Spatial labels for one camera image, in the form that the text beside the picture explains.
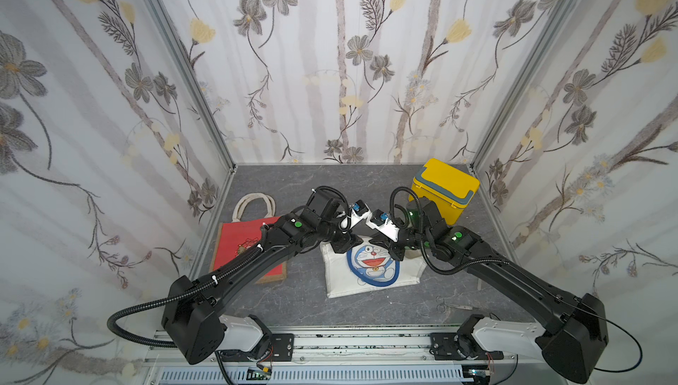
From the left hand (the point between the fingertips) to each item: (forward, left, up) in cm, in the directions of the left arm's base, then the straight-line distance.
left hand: (360, 232), depth 76 cm
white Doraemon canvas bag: (-6, -3, -12) cm, 14 cm away
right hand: (-2, -4, +2) cm, 5 cm away
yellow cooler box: (+20, -34, -5) cm, 40 cm away
